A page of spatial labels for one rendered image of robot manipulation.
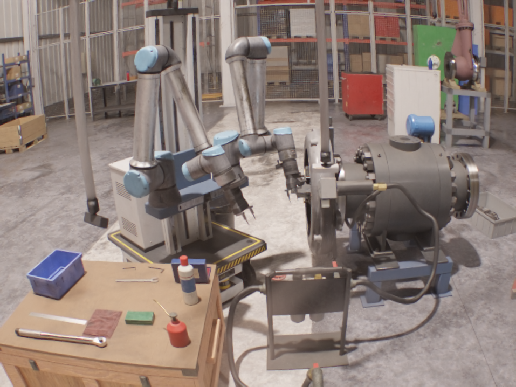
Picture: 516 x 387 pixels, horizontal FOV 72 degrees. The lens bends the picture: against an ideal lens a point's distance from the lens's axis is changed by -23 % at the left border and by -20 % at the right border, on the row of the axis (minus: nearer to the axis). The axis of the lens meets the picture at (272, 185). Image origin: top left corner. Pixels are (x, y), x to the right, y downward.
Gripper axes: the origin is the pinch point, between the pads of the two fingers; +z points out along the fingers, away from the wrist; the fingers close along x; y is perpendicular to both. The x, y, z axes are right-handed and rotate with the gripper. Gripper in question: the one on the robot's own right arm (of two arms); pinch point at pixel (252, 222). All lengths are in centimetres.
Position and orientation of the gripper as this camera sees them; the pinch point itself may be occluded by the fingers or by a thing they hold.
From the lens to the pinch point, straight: 195.1
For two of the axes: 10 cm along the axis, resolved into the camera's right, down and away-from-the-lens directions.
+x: -5.3, 4.1, -7.4
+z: 4.3, 8.9, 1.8
